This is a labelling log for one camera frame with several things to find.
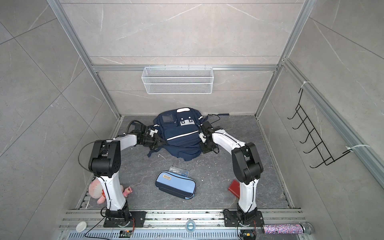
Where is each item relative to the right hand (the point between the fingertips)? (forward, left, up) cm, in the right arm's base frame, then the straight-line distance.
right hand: (206, 148), depth 96 cm
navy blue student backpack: (+17, +17, +2) cm, 24 cm away
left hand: (+6, +27, +3) cm, 28 cm away
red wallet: (-24, -15, -5) cm, 28 cm away
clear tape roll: (-41, +13, -4) cm, 43 cm away
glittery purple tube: (-44, -43, -1) cm, 62 cm away
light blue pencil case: (-24, +18, 0) cm, 30 cm away
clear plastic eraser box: (-15, +14, -3) cm, 21 cm away
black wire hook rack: (-17, -48, +27) cm, 57 cm away
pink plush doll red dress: (-26, +60, +3) cm, 65 cm away
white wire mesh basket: (+39, +19, +26) cm, 50 cm away
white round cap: (-41, +64, -3) cm, 76 cm away
